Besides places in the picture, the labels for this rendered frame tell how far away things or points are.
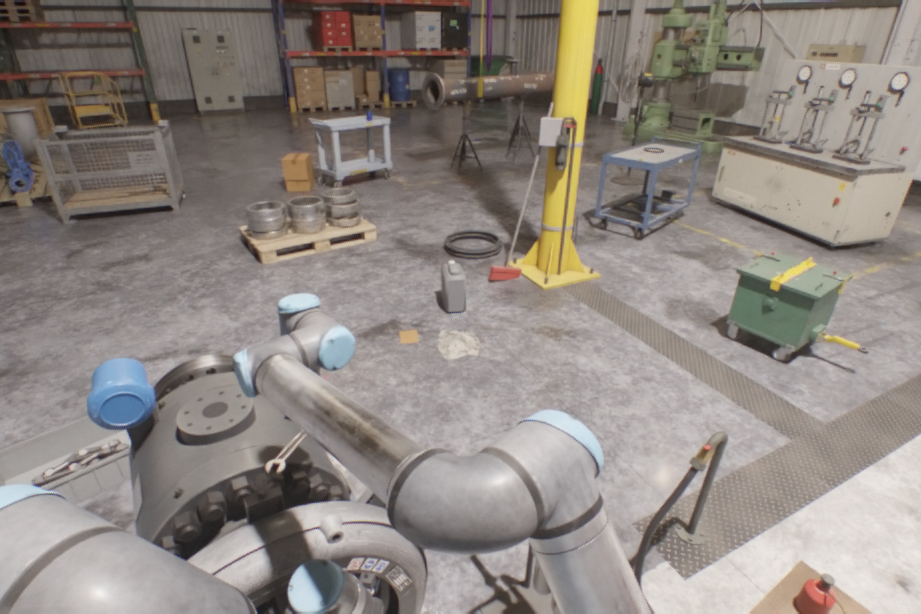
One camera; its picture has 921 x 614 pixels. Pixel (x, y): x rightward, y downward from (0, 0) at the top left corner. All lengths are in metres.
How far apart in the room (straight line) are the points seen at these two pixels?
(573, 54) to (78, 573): 4.06
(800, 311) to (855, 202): 2.72
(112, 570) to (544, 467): 0.43
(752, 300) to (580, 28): 2.27
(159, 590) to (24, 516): 0.13
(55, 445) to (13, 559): 2.78
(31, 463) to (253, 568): 2.25
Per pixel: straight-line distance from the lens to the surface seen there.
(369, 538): 1.27
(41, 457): 3.31
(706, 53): 11.55
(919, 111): 6.73
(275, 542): 1.20
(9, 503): 0.56
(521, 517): 0.62
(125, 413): 1.74
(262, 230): 5.24
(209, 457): 1.57
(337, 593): 0.99
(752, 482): 2.94
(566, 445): 0.67
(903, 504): 3.25
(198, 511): 1.54
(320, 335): 1.05
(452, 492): 0.60
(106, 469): 2.94
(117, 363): 1.81
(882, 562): 2.91
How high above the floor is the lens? 1.89
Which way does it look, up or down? 28 degrees down
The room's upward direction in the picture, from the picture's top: 1 degrees clockwise
